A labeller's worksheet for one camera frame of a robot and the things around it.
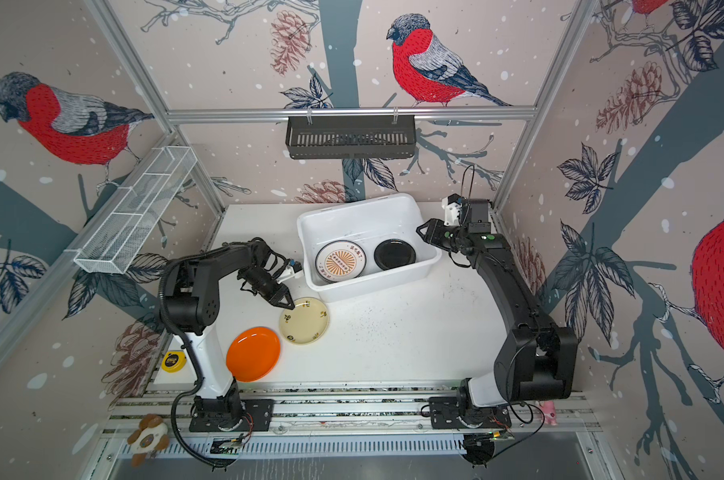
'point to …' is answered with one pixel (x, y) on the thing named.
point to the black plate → (393, 253)
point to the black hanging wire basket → (356, 138)
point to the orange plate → (253, 353)
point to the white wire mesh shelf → (134, 210)
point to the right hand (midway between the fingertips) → (420, 233)
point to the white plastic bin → (366, 223)
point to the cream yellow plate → (306, 323)
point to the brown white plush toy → (151, 438)
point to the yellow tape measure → (174, 361)
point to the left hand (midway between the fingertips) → (287, 305)
